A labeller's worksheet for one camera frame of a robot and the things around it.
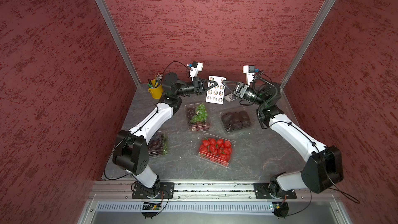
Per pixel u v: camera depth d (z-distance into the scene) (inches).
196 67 25.7
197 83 24.0
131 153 17.3
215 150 33.0
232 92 25.2
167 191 28.8
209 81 25.8
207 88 25.5
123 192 29.7
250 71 24.4
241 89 23.8
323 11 31.8
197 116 37.3
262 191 29.1
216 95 25.7
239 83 24.3
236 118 37.9
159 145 32.1
